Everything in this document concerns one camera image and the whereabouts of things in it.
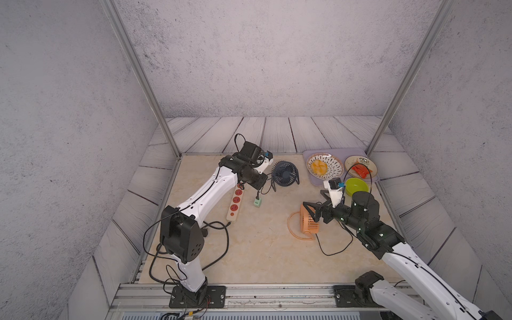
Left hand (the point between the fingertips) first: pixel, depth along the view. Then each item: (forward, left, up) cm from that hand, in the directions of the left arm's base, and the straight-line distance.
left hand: (265, 180), depth 84 cm
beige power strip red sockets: (0, +15, -17) cm, 23 cm away
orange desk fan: (-16, -17, -9) cm, 25 cm away
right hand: (-12, -17, +5) cm, 21 cm away
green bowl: (+10, -47, -18) cm, 51 cm away
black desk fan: (+13, -10, -12) cm, 21 cm away
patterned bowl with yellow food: (+22, -34, -16) cm, 43 cm away
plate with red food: (+22, -53, -16) cm, 60 cm away
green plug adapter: (-2, +4, -14) cm, 14 cm away
